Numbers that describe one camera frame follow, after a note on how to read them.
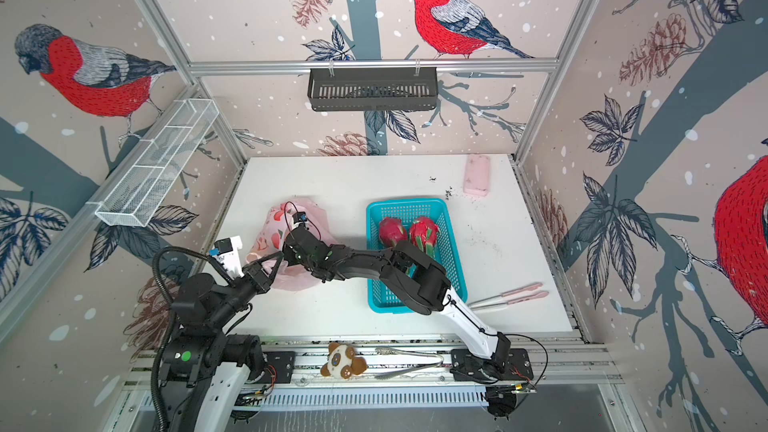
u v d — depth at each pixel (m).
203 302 0.51
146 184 0.74
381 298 0.85
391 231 0.91
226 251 0.61
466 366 0.73
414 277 0.57
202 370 0.49
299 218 0.81
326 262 0.70
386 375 0.73
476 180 1.13
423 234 0.89
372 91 1.06
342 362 0.72
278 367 0.73
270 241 0.81
